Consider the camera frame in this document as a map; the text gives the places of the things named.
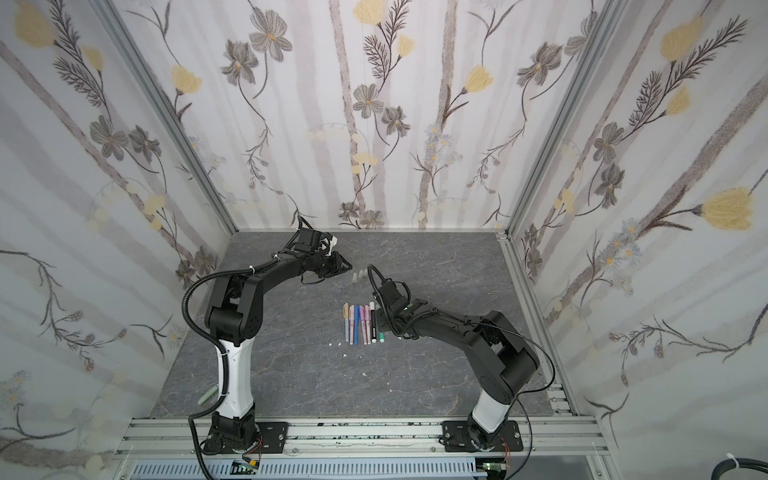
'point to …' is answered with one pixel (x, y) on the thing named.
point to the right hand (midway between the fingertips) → (379, 308)
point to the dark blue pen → (356, 322)
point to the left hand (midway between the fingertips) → (347, 258)
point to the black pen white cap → (373, 322)
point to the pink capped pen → (368, 322)
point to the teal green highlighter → (382, 337)
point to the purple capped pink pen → (362, 319)
